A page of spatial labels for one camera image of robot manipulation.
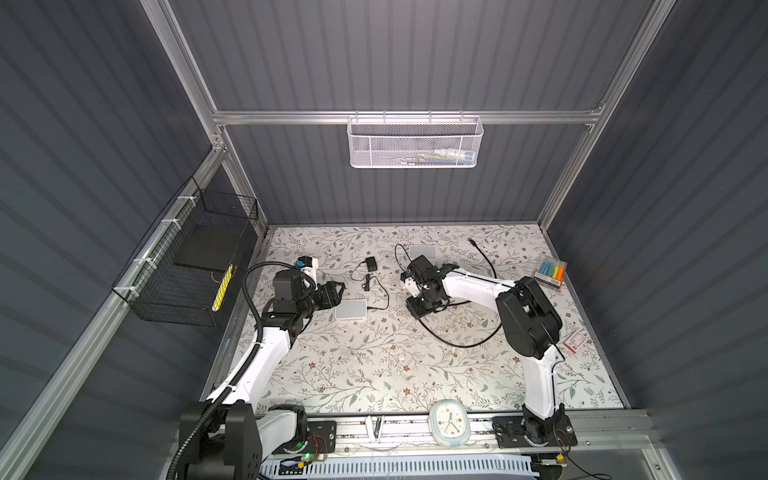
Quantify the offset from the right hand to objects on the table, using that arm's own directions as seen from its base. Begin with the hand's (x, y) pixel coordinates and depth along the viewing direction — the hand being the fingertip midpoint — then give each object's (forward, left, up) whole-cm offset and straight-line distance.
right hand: (416, 313), depth 96 cm
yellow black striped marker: (-9, +47, +29) cm, 56 cm away
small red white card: (-10, -47, 0) cm, 48 cm away
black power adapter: (+19, +16, +2) cm, 25 cm away
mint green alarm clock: (-32, -7, +3) cm, 33 cm away
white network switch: (+25, -6, +2) cm, 25 cm away
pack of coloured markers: (+16, -49, 0) cm, 51 cm away
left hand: (0, +24, +16) cm, 29 cm away
